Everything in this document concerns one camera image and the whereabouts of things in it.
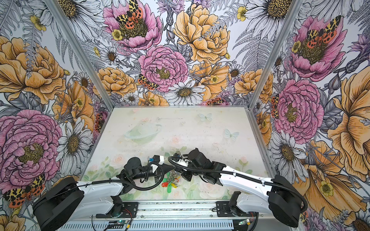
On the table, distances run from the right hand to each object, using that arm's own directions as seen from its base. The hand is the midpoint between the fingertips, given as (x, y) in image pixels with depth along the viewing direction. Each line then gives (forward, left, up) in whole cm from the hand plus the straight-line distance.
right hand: (178, 172), depth 76 cm
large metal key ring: (+1, +4, -6) cm, 7 cm away
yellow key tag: (-3, +3, -10) cm, 11 cm away
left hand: (+1, +2, +1) cm, 3 cm away
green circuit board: (-20, +29, -11) cm, 37 cm away
